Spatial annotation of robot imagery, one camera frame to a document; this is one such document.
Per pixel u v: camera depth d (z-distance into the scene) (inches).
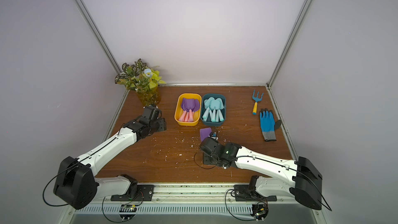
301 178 15.9
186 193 29.4
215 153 22.0
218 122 38.2
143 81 38.3
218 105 40.9
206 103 42.0
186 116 38.9
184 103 41.7
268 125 38.4
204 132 32.9
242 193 28.6
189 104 41.7
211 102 41.9
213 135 28.1
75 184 15.8
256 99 43.6
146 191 29.3
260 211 27.5
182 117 38.1
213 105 41.4
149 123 25.5
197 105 41.1
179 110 40.7
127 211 28.5
